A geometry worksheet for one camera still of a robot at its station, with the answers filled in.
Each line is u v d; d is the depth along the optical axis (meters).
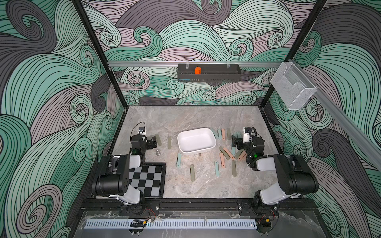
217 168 0.87
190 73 0.95
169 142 0.98
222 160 0.90
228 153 0.93
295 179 0.44
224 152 0.93
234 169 0.87
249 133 0.78
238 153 0.91
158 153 0.92
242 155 0.91
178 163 0.88
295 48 0.86
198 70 0.90
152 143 0.86
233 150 0.94
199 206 0.75
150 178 0.80
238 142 0.84
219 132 1.04
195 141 0.98
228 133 1.04
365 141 0.52
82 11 0.72
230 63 0.93
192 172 0.86
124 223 0.70
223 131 1.04
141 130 0.81
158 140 1.02
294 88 0.76
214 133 1.02
